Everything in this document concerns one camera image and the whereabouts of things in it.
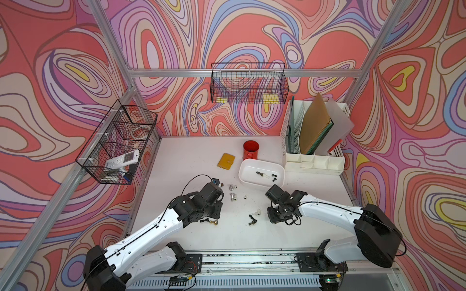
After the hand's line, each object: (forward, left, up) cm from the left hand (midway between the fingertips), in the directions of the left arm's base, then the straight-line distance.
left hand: (220, 207), depth 76 cm
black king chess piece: (-1, -16, -12) cm, 19 cm away
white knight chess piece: (+2, -18, -11) cm, 21 cm away
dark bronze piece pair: (-1, +7, -11) cm, 13 cm away
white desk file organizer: (+28, -59, -5) cm, 65 cm away
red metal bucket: (+35, -15, -2) cm, 38 cm away
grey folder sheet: (+33, -57, +18) cm, 68 cm away
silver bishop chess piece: (+12, -5, -11) cm, 17 cm away
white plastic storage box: (+26, -21, -11) cm, 35 cm away
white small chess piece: (+11, -12, -12) cm, 20 cm away
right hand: (-3, -25, -12) cm, 28 cm away
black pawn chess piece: (+24, -29, -12) cm, 39 cm away
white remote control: (+11, +34, +20) cm, 41 cm away
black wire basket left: (+16, +44, +17) cm, 50 cm away
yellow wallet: (+33, -1, -11) cm, 35 cm away
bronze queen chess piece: (+25, -21, -11) cm, 34 cm away
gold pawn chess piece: (-2, +3, -11) cm, 12 cm away
